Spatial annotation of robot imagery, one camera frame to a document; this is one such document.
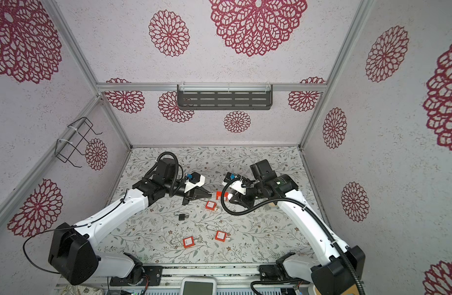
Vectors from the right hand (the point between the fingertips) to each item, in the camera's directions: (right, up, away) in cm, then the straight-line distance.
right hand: (233, 193), depth 73 cm
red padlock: (-11, -9, +19) cm, 24 cm away
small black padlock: (-25, -15, +17) cm, 33 cm away
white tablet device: (-13, -34, -5) cm, 37 cm away
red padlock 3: (-20, -23, +8) cm, 32 cm away
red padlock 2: (-6, -21, +10) cm, 24 cm away
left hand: (-10, -1, 0) cm, 10 cm away
